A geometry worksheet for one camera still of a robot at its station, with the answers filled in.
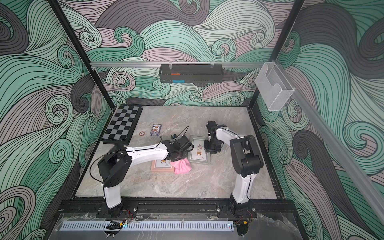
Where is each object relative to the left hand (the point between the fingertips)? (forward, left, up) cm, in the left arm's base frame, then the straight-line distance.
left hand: (185, 152), depth 89 cm
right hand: (+2, -16, -4) cm, 17 cm away
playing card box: (+19, +22, -2) cm, 29 cm away
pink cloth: (-9, +2, +1) cm, 9 cm away
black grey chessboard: (+22, +46, -1) cm, 51 cm away
